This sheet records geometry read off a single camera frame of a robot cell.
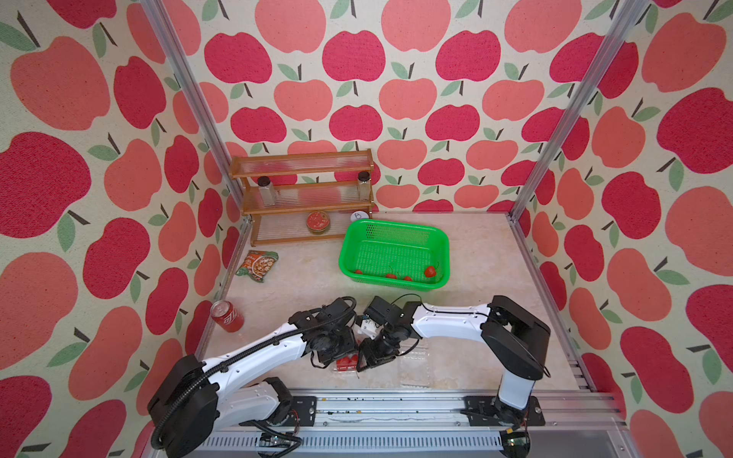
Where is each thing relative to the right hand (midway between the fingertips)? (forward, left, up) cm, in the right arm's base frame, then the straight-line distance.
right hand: (363, 373), depth 79 cm
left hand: (+3, +2, +3) cm, 5 cm away
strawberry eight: (+33, +6, 0) cm, 34 cm away
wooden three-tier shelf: (+65, +32, +7) cm, 73 cm away
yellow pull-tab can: (+57, +8, +6) cm, 58 cm away
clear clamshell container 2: (+4, -15, -3) cm, 15 cm away
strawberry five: (+36, -20, +1) cm, 41 cm away
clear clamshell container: (+5, +2, +20) cm, 21 cm away
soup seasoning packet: (+33, +43, +1) cm, 54 cm away
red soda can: (+9, +41, +9) cm, 43 cm away
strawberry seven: (+32, -12, +1) cm, 35 cm away
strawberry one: (+2, +6, +1) cm, 6 cm away
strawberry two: (+2, +3, +1) cm, 4 cm away
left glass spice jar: (+51, +39, +21) cm, 68 cm away
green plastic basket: (+44, -8, -1) cm, 44 cm away
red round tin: (+55, +25, +3) cm, 60 cm away
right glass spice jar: (+57, +5, +20) cm, 61 cm away
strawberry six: (+32, -7, +1) cm, 33 cm away
